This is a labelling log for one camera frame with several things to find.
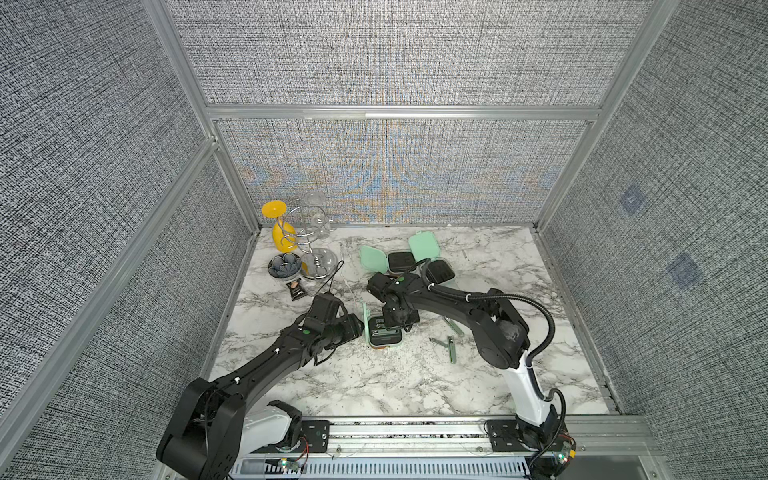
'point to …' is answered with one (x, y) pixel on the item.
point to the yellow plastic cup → (284, 236)
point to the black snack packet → (296, 289)
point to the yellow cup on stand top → (274, 209)
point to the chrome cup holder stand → (305, 225)
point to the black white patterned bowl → (285, 266)
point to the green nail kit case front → (377, 335)
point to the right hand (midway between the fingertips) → (395, 317)
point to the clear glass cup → (317, 208)
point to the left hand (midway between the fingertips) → (363, 326)
